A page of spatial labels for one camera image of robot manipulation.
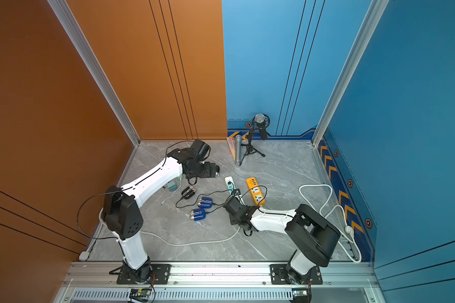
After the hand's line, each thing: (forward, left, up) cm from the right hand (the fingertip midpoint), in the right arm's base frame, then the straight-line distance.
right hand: (236, 213), depth 91 cm
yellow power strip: (+10, -10, +3) cm, 14 cm away
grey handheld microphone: (+42, -1, +3) cm, 42 cm away
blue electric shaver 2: (-2, +18, +3) cm, 18 cm away
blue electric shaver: (+4, +15, +3) cm, 16 cm away
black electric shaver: (+9, +24, +4) cm, 26 cm away
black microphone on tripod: (+39, -13, +25) cm, 48 cm away
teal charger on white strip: (+10, +3, +8) cm, 13 cm away
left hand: (+14, +13, +15) cm, 24 cm away
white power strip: (+18, +3, +4) cm, 18 cm away
